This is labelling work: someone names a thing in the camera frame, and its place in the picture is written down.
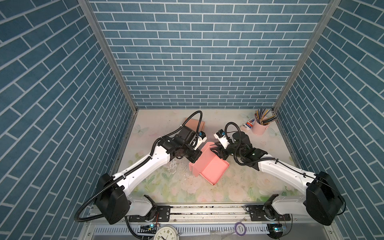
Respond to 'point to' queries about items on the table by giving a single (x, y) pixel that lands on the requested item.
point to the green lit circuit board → (275, 230)
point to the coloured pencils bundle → (260, 114)
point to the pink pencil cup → (258, 129)
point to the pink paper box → (209, 165)
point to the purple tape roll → (235, 230)
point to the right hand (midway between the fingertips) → (213, 144)
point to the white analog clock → (167, 232)
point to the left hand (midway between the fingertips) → (200, 155)
